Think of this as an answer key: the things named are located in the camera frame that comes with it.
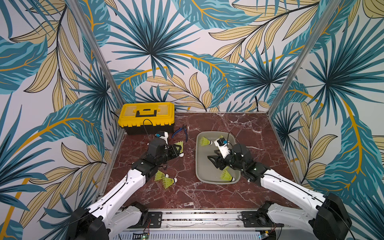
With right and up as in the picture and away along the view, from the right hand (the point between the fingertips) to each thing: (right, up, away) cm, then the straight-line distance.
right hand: (210, 153), depth 79 cm
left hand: (-16, +3, -1) cm, 16 cm away
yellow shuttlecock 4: (-28, -14, +6) cm, 32 cm away
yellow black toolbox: (-39, +20, +17) cm, 47 cm away
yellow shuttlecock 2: (+9, -13, +5) cm, 17 cm away
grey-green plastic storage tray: (-1, -13, +9) cm, 15 cm away
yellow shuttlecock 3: (+10, +7, +25) cm, 28 cm away
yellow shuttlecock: (-2, +5, +19) cm, 20 cm away
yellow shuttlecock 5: (-23, -16, +3) cm, 28 cm away
